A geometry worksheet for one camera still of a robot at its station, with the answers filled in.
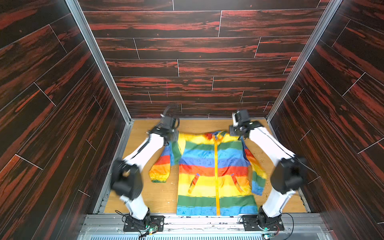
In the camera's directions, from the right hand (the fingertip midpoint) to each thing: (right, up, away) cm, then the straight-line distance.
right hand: (237, 129), depth 92 cm
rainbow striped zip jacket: (-13, -27, -7) cm, 31 cm away
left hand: (-40, -3, 0) cm, 40 cm away
